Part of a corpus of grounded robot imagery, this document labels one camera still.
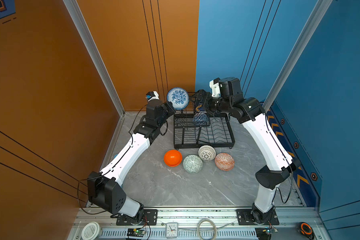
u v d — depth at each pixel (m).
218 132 1.06
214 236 0.69
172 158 0.91
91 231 0.65
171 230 0.68
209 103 0.58
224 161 0.92
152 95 0.66
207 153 0.95
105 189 0.40
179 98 0.77
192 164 0.91
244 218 0.72
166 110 0.66
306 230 0.68
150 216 0.74
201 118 1.12
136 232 0.70
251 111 0.45
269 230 0.70
